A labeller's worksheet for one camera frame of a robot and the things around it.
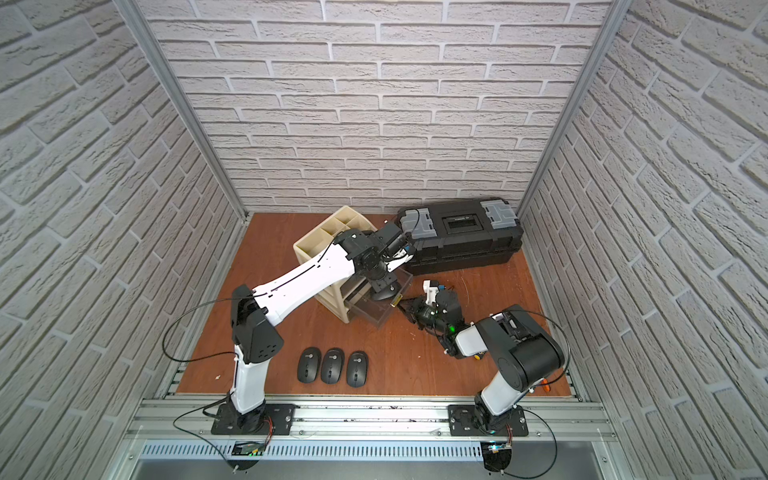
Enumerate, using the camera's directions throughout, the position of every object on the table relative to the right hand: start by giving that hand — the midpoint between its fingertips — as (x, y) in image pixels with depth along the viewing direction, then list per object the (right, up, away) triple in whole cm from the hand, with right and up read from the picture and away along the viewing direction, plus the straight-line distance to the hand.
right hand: (397, 302), depth 87 cm
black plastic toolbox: (+20, +20, +3) cm, 29 cm away
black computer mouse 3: (-18, -17, -6) cm, 25 cm away
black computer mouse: (-3, +3, -2) cm, 5 cm away
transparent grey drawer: (-6, -1, -5) cm, 8 cm away
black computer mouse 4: (-11, -17, -7) cm, 21 cm away
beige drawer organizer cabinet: (-18, +2, -4) cm, 19 cm away
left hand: (-2, +9, -6) cm, 11 cm away
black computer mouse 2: (-25, -16, -6) cm, 30 cm away
